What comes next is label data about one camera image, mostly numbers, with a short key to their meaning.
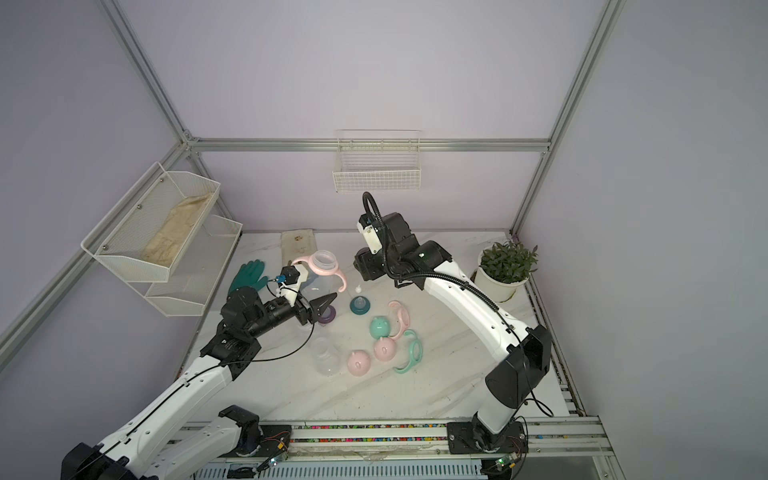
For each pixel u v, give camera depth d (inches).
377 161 37.8
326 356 30.1
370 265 26.0
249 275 41.4
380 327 35.6
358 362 32.2
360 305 38.4
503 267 34.8
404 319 36.1
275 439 28.8
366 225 25.6
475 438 25.7
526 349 17.3
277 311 24.8
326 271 25.1
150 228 31.5
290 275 23.0
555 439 29.9
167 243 30.1
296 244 45.5
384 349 33.1
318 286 28.1
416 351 34.8
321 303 26.1
